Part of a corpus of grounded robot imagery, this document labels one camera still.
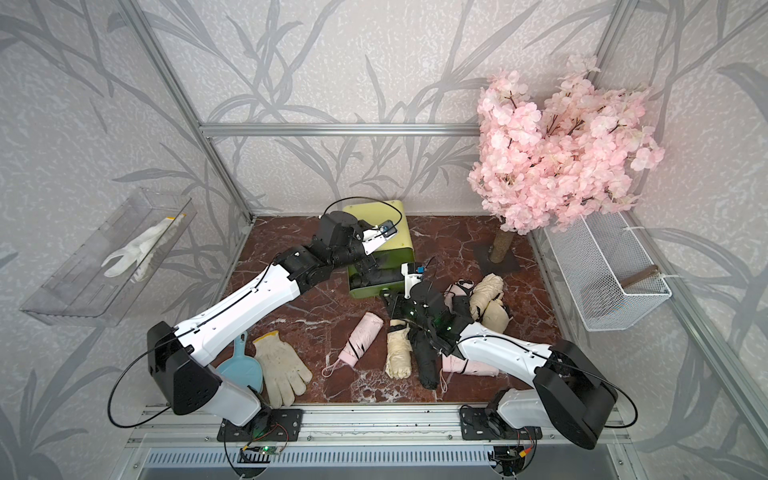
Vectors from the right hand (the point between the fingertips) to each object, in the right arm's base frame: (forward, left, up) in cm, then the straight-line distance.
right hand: (382, 292), depth 81 cm
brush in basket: (-6, -57, +16) cm, 60 cm away
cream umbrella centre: (-11, -4, -12) cm, 17 cm away
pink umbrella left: (-9, +7, -12) cm, 17 cm away
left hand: (+9, 0, +13) cm, 15 cm away
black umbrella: (+3, +2, +4) cm, 5 cm away
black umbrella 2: (-14, -12, -12) cm, 22 cm away
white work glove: (-15, +28, -16) cm, 36 cm away
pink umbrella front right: (-15, -21, -13) cm, 29 cm away
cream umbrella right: (+2, -32, -12) cm, 34 cm away
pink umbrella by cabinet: (+7, -24, -10) cm, 27 cm away
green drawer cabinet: (+2, -3, +13) cm, 13 cm away
